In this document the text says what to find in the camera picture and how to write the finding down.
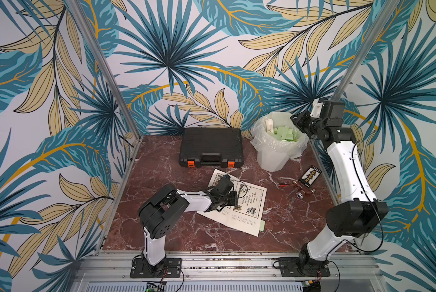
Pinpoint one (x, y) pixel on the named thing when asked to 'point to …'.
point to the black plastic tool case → (211, 147)
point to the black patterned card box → (310, 176)
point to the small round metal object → (299, 195)
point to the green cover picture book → (247, 215)
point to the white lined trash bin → (276, 139)
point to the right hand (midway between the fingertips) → (293, 116)
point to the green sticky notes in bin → (285, 134)
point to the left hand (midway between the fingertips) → (235, 200)
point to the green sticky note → (262, 225)
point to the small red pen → (285, 185)
